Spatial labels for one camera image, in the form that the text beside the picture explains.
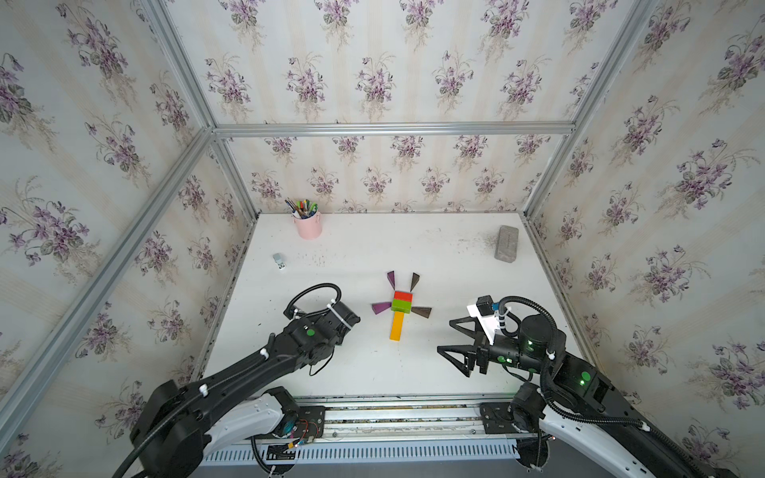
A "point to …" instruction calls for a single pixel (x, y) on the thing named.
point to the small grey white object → (279, 261)
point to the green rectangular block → (398, 305)
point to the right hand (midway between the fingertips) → (452, 338)
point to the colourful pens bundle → (302, 209)
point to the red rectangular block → (403, 296)
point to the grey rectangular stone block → (506, 243)
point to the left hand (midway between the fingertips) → (335, 330)
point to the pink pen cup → (310, 228)
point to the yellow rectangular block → (396, 326)
